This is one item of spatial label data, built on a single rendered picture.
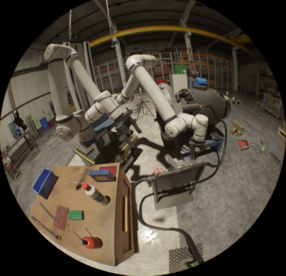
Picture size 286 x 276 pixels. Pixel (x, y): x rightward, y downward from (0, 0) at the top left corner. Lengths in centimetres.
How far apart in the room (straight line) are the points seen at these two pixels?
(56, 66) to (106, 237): 105
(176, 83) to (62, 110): 480
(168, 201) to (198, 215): 36
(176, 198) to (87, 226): 85
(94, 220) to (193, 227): 85
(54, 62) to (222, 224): 187
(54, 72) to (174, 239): 156
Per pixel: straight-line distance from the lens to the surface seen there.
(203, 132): 66
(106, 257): 69
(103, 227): 68
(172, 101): 95
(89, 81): 74
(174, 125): 55
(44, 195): 113
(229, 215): 128
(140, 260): 113
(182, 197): 113
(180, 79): 509
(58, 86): 74
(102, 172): 68
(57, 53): 79
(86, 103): 120
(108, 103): 52
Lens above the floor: 106
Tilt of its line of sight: 32 degrees down
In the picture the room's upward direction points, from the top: 11 degrees counter-clockwise
